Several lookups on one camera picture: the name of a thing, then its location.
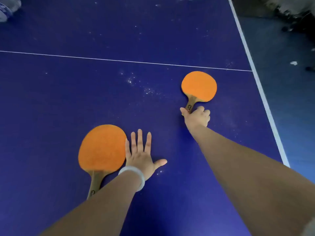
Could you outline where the orange table tennis paddle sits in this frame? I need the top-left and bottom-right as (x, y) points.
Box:
(78, 124), (128, 200)
(181, 71), (218, 114)

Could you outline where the person's right hand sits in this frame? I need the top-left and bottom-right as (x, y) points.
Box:
(179, 106), (211, 133)

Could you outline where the white shirt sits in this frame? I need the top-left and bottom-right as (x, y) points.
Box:
(301, 216), (315, 236)

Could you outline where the person's left hand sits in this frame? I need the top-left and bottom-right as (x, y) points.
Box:
(125, 129), (168, 181)

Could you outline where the person's right forearm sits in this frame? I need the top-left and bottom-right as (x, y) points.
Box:
(188, 125), (315, 236)

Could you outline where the blue table tennis table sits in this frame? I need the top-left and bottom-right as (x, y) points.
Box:
(0, 0), (291, 236)

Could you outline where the clear plastic water bottle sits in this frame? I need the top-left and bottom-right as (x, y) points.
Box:
(0, 0), (22, 22)

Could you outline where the person's left forearm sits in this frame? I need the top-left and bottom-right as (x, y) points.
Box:
(40, 170), (142, 236)

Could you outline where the white jade bangle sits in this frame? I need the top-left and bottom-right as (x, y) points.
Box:
(118, 166), (146, 192)

